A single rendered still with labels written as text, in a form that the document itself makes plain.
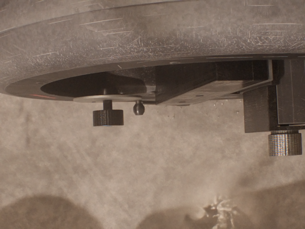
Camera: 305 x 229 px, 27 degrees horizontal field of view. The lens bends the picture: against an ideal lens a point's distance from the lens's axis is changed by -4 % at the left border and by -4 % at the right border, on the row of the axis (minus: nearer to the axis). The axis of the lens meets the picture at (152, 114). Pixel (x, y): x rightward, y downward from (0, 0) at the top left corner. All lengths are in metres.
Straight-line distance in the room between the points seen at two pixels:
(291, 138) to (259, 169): 0.79
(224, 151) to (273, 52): 0.94
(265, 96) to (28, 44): 0.28
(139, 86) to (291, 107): 0.36
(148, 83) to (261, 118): 0.33
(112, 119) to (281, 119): 0.36
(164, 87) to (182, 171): 0.57
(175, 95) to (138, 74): 0.15
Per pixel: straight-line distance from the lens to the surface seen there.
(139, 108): 1.09
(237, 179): 1.58
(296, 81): 0.78
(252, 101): 0.82
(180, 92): 0.90
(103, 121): 1.05
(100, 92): 1.07
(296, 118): 0.78
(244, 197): 1.59
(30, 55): 0.71
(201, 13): 0.61
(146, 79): 1.07
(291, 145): 0.80
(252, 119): 0.82
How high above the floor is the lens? 1.54
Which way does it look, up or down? 83 degrees down
